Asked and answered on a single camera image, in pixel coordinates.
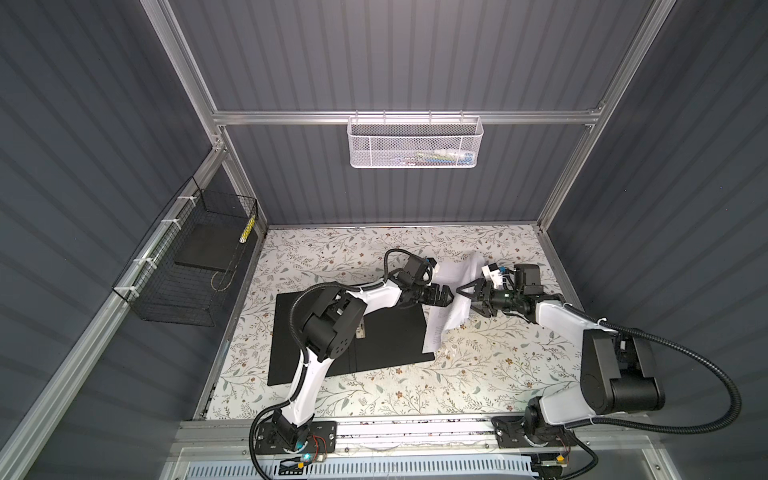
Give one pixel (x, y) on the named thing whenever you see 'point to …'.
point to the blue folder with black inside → (390, 336)
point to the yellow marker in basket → (247, 229)
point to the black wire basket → (184, 271)
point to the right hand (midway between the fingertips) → (465, 299)
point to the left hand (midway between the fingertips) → (443, 297)
